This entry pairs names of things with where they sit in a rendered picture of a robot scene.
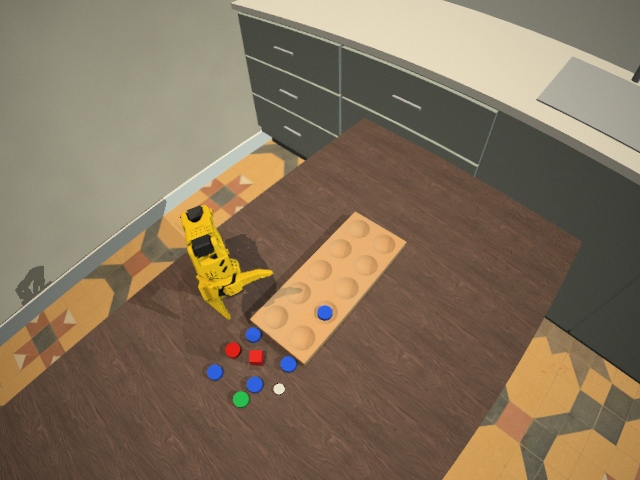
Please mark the red cube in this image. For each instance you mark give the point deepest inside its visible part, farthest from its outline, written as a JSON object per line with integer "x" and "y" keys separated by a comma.
{"x": 256, "y": 357}

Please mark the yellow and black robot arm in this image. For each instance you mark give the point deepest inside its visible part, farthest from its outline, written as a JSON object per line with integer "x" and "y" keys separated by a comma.
{"x": 201, "y": 242}

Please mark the green disc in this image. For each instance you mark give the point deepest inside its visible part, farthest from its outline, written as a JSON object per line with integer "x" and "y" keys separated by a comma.
{"x": 241, "y": 399}

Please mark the blue disc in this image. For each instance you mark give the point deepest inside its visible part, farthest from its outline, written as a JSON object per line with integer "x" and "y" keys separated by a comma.
{"x": 253, "y": 335}
{"x": 215, "y": 372}
{"x": 288, "y": 364}
{"x": 254, "y": 384}
{"x": 324, "y": 312}

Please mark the red disc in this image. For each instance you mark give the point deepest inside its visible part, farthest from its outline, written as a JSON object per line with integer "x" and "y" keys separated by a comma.
{"x": 233, "y": 350}

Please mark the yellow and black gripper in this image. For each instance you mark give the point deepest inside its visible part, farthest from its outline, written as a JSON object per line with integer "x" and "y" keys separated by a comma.
{"x": 212, "y": 289}

